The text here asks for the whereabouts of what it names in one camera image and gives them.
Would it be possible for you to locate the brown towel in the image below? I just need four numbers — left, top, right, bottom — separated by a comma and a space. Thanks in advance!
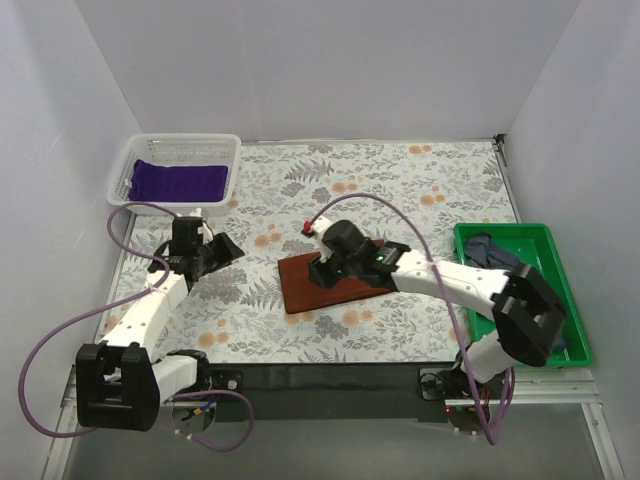
277, 252, 392, 314

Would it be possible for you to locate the purple towel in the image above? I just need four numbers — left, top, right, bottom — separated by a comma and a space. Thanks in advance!
128, 159, 229, 203

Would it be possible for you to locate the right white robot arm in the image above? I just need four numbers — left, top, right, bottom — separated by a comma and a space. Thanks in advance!
302, 217, 568, 396

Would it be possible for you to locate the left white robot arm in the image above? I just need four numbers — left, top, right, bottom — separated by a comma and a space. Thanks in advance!
76, 210, 244, 431

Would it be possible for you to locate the floral table mat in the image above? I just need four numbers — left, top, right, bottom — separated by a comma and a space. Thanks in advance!
97, 139, 519, 365

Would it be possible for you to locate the white plastic basket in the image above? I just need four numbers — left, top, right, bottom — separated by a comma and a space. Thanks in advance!
107, 133, 241, 216

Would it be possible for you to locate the grey blue towel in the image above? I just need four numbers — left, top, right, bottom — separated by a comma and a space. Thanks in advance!
463, 232, 525, 271

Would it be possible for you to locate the green plastic bin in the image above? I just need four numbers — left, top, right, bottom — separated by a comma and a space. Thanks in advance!
454, 223, 592, 368

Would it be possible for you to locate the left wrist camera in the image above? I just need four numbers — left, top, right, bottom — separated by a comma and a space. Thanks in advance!
188, 207, 214, 244

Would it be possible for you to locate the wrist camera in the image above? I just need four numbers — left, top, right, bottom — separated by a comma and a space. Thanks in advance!
302, 215, 333, 263
188, 207, 214, 244

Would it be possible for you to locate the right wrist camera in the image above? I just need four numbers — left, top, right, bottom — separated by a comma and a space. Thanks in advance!
302, 215, 333, 263

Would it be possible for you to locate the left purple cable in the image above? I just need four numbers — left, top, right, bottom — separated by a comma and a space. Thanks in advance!
18, 202, 255, 454

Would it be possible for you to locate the purple cable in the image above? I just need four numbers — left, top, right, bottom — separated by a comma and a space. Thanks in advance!
18, 202, 255, 454
312, 193, 516, 446

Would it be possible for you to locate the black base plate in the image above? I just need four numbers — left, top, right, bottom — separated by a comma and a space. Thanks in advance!
199, 362, 514, 424

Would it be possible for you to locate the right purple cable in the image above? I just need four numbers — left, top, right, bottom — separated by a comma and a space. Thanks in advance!
312, 193, 516, 446

